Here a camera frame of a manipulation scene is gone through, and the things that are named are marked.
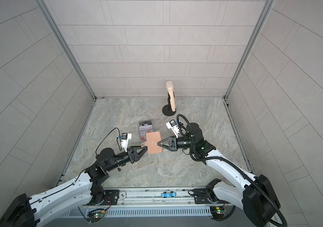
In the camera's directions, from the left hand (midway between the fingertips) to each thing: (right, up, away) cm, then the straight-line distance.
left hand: (148, 150), depth 70 cm
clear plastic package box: (-6, +9, +23) cm, 26 cm away
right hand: (+6, +2, -2) cm, 7 cm away
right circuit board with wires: (+34, -29, -2) cm, 45 cm away
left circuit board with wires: (-24, -29, -5) cm, 38 cm away
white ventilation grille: (-3, -29, -2) cm, 29 cm away
